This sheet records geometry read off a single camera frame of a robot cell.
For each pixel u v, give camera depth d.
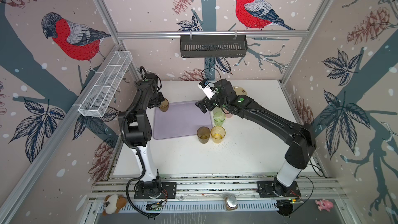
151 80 0.70
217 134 0.92
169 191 0.73
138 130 0.53
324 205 0.67
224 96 0.60
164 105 0.90
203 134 0.91
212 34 0.98
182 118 1.10
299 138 0.44
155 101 0.82
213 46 1.04
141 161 0.58
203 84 0.67
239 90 1.15
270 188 0.73
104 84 0.78
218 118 0.98
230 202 0.64
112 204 0.68
